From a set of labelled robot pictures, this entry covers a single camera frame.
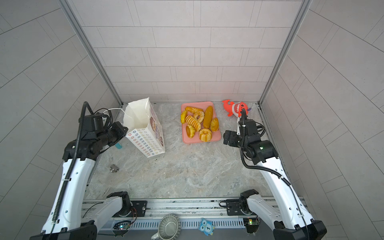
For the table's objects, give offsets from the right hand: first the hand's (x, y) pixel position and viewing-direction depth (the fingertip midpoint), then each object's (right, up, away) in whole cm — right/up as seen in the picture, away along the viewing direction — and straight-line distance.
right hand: (230, 135), depth 73 cm
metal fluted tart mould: (-29, -41, -7) cm, 50 cm away
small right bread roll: (-5, +4, +25) cm, 26 cm away
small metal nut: (-62, -19, +8) cm, 66 cm away
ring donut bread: (-14, +10, +29) cm, 34 cm away
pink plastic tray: (-12, +17, +38) cm, 43 cm away
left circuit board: (-50, -39, -8) cm, 64 cm away
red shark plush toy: (+10, +14, +32) cm, 36 cm away
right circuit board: (+9, -40, -5) cm, 42 cm away
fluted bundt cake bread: (-12, -2, +20) cm, 23 cm away
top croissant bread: (-20, +14, +32) cm, 40 cm away
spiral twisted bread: (-20, +6, +26) cm, 34 cm away
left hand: (-47, +6, -3) cm, 47 cm away
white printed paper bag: (-41, +2, -4) cm, 41 cm away
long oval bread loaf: (-9, +9, +30) cm, 33 cm away
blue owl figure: (-12, -39, -8) cm, 42 cm away
